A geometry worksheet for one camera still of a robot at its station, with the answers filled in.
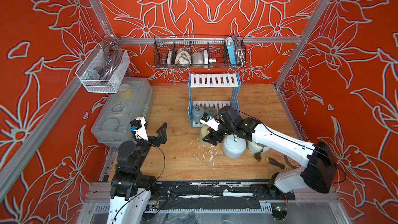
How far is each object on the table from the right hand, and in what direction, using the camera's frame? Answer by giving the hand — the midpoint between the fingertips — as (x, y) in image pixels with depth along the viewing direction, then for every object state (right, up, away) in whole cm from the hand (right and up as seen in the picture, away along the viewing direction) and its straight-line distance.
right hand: (203, 132), depth 76 cm
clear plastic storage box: (-39, +17, +10) cm, 44 cm away
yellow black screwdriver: (+37, -16, +6) cm, 41 cm away
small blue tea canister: (-3, +9, +17) cm, 19 cm away
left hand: (-21, +6, -9) cm, 24 cm away
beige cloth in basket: (-12, +42, +16) cm, 47 cm away
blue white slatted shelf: (+9, +23, +39) cm, 47 cm away
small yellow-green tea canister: (+1, +1, -2) cm, 3 cm away
